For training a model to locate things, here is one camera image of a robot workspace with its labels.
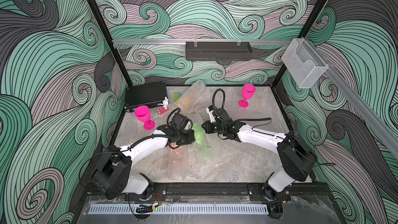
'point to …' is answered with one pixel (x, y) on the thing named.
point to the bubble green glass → (202, 142)
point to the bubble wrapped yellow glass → (195, 100)
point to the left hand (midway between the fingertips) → (196, 138)
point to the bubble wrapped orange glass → (177, 163)
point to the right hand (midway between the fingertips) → (200, 126)
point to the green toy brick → (176, 96)
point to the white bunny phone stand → (165, 108)
